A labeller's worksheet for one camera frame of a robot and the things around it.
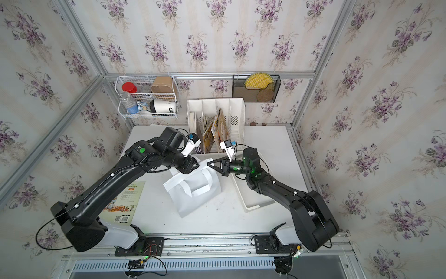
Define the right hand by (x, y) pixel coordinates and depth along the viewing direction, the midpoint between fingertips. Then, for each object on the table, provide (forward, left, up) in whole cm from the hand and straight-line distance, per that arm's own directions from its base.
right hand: (211, 165), depth 73 cm
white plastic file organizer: (+33, +8, +1) cm, 34 cm away
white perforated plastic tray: (-7, -18, -20) cm, 28 cm away
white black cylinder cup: (+35, +29, +4) cm, 45 cm away
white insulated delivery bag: (-11, +8, 0) cm, 14 cm away
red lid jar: (+42, +47, +11) cm, 64 cm away
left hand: (-2, +5, +3) cm, 6 cm away
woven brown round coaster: (+45, -28, +4) cm, 53 cm away
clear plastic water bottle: (+32, +44, +6) cm, 55 cm away
